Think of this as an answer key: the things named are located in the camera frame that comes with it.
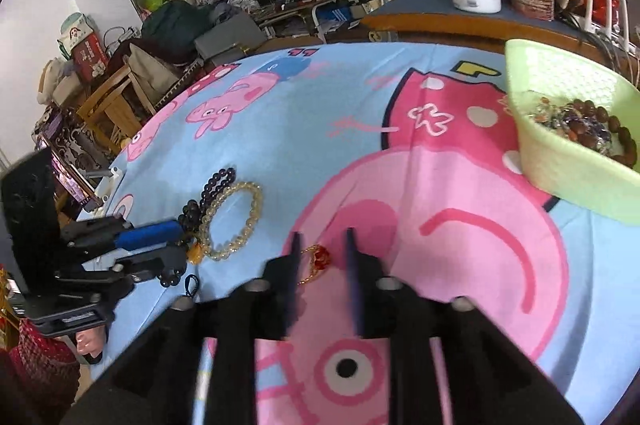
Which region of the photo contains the cartoon pig printed bedsheet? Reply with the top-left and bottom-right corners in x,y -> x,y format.
75,41 -> 640,425

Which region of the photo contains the yellow crystal bead bracelet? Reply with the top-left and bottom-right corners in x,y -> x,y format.
197,182 -> 263,262

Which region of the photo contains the wooden chair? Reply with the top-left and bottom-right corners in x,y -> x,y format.
75,65 -> 156,141

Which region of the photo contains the dark green duffel bag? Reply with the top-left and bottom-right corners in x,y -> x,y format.
141,0 -> 213,51

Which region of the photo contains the green white packet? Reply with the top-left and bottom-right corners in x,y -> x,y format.
60,12 -> 98,58

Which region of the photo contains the wooden desk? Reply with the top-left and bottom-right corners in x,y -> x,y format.
360,0 -> 640,71

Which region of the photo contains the blue white shoe box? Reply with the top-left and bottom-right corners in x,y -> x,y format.
316,2 -> 362,31

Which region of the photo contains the black bead bracelet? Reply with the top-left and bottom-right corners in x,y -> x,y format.
160,168 -> 237,290

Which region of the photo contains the red snack packet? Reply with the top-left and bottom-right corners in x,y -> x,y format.
580,0 -> 626,21

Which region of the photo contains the low wooden table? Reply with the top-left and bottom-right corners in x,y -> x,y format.
255,0 -> 326,23

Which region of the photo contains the smartphone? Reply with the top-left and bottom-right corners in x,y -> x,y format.
50,150 -> 96,206

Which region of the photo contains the purple bead bracelet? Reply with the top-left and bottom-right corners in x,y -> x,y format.
557,105 -> 613,151

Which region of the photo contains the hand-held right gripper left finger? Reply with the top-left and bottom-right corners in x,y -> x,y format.
60,232 -> 303,425

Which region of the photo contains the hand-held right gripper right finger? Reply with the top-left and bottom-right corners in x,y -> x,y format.
346,227 -> 586,425

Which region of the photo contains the green plastic basket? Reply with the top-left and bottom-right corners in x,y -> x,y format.
504,38 -> 640,226

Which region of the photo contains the colourful bead bracelet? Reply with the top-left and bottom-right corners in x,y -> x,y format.
530,98 -> 566,131

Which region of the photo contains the tan cloth bag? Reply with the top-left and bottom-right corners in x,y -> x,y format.
127,42 -> 181,106

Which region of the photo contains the person's left forearm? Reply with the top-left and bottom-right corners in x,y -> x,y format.
10,320 -> 82,411

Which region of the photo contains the grey case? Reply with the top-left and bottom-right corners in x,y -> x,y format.
194,12 -> 266,63

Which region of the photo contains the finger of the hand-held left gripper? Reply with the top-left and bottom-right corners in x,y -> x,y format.
112,220 -> 187,252
112,245 -> 190,284

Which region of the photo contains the red pendant necklace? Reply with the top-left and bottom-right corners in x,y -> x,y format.
298,244 -> 333,287

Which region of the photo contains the person's left hand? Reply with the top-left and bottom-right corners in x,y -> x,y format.
74,326 -> 109,357

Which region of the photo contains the red white packet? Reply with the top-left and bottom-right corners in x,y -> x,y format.
74,32 -> 110,81

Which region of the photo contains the brown wooden bead bracelet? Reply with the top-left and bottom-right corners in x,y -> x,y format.
567,99 -> 640,167

